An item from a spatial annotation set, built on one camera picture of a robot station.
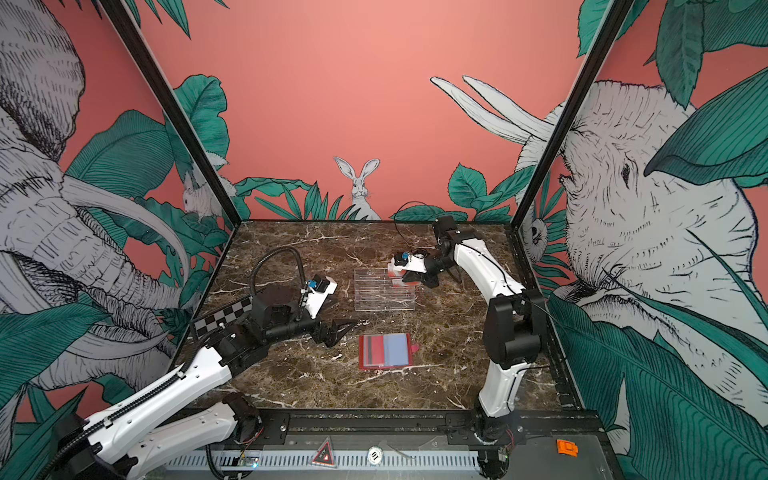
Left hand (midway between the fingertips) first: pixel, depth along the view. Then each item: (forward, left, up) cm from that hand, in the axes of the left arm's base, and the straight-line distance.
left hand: (346, 308), depth 71 cm
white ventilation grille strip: (-28, +11, -23) cm, 38 cm away
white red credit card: (+20, -13, -15) cm, 28 cm away
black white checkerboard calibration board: (+8, +42, -19) cm, 47 cm away
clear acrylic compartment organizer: (+19, -6, -23) cm, 31 cm away
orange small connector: (-29, -52, -20) cm, 63 cm away
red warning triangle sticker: (-28, +6, -21) cm, 36 cm away
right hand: (+15, -16, -6) cm, 23 cm away
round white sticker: (-28, -6, -21) cm, 36 cm away
